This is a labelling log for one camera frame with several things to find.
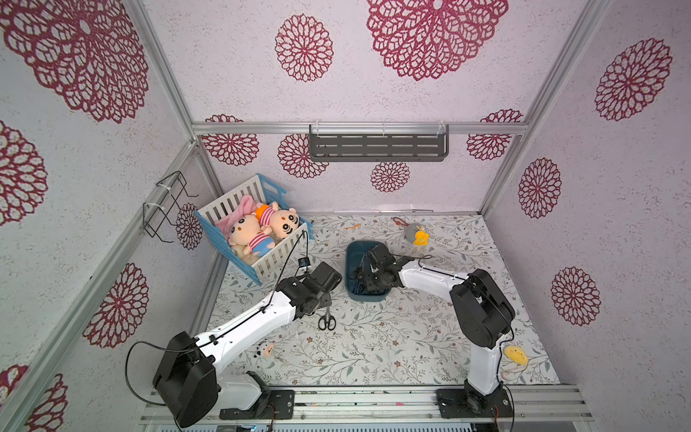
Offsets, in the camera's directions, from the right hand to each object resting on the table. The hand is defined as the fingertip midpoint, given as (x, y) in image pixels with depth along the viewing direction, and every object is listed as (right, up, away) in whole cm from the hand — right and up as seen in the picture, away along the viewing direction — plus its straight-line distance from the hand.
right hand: (376, 281), depth 97 cm
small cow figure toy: (-35, -18, -15) cm, 42 cm away
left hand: (-20, -2, -14) cm, 25 cm away
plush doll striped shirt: (-47, +18, 0) cm, 51 cm away
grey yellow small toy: (+17, +17, +9) cm, 25 cm away
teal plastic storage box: (-8, -3, -2) cm, 8 cm away
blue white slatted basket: (-46, +35, +16) cm, 60 cm away
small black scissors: (-18, -12, -7) cm, 22 cm away
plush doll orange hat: (-38, +23, +5) cm, 45 cm away
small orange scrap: (-9, +20, +20) cm, 30 cm away
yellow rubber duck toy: (+40, -20, -16) cm, 48 cm away
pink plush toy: (-50, +28, +9) cm, 58 cm away
